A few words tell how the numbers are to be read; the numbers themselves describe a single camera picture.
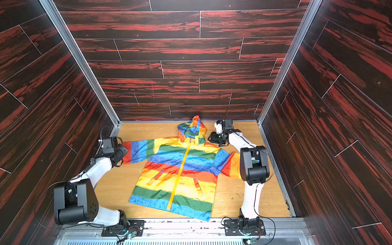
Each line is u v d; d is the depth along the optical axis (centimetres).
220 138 86
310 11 67
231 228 73
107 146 69
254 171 54
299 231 74
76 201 99
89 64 88
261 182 56
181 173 92
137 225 74
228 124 81
